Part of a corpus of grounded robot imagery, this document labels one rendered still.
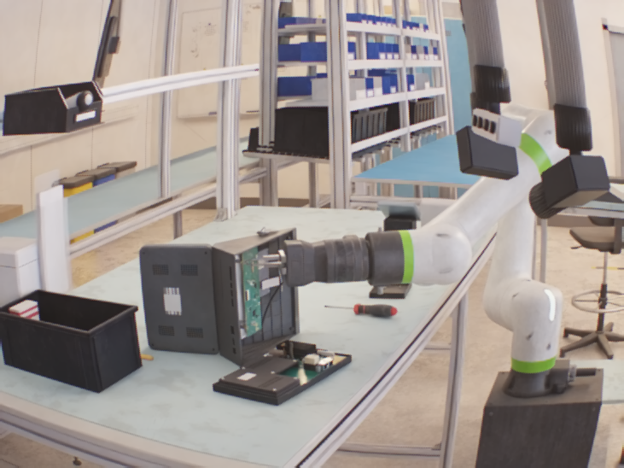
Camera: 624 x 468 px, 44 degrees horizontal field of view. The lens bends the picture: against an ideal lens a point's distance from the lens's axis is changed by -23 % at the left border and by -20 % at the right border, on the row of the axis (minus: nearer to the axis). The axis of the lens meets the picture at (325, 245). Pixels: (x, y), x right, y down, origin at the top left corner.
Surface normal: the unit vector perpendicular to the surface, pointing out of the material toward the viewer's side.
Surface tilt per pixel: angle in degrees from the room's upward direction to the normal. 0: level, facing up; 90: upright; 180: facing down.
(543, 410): 90
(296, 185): 90
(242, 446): 0
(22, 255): 90
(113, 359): 90
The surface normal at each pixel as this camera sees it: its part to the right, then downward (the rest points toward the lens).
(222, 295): -0.83, 0.14
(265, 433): -0.02, -0.98
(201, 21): -0.33, 0.21
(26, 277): 0.94, 0.05
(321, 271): 0.00, 0.21
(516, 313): -0.94, 0.07
